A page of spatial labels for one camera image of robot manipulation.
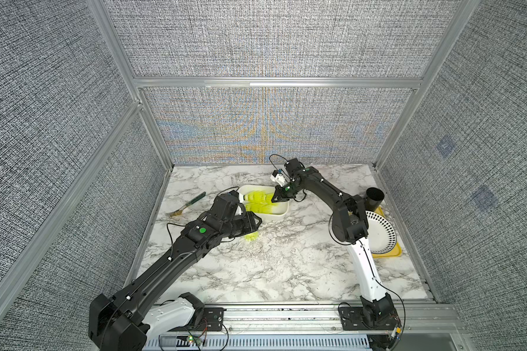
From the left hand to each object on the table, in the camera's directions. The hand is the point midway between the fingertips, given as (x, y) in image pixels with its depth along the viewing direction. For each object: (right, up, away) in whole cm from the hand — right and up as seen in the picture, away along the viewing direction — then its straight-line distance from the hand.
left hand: (263, 220), depth 74 cm
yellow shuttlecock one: (-2, +6, +29) cm, 30 cm away
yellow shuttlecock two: (-1, +3, +24) cm, 24 cm away
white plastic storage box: (-8, +11, +31) cm, 33 cm away
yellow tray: (+54, -15, +14) cm, 58 cm away
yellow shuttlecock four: (-5, -10, +19) cm, 22 cm away
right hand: (+4, +8, +26) cm, 27 cm away
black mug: (+48, +6, +22) cm, 53 cm away
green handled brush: (-38, 0, +27) cm, 47 cm away
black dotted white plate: (+49, -9, +16) cm, 53 cm away
